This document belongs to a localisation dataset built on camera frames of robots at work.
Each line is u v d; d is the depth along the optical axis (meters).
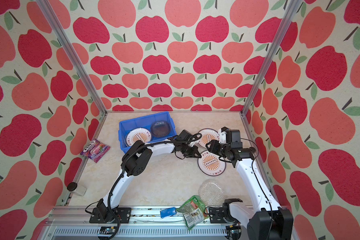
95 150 0.96
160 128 1.08
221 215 0.74
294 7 0.69
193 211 0.75
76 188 0.75
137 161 0.60
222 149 0.67
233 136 0.61
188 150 0.86
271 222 0.37
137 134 1.04
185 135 0.84
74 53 0.87
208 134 1.07
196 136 0.95
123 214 0.75
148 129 1.07
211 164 0.92
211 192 0.82
